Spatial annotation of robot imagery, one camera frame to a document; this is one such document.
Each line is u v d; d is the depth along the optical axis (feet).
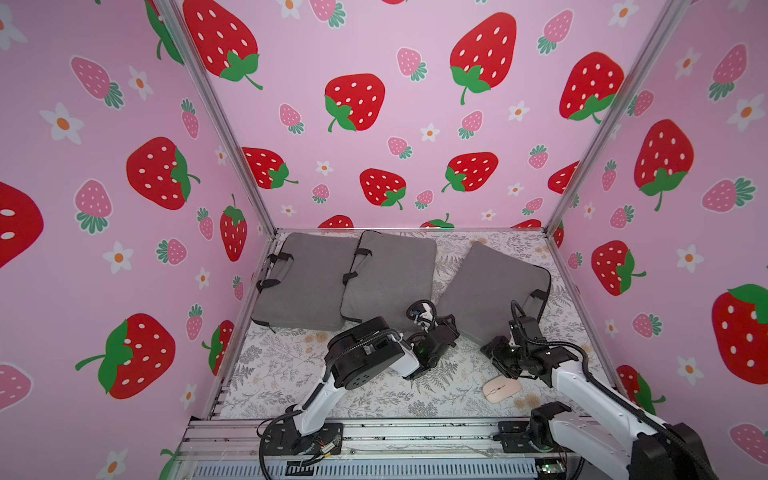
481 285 3.38
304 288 3.24
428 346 2.42
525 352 2.15
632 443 1.37
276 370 2.82
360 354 1.78
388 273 3.39
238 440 2.46
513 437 2.40
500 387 2.62
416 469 2.30
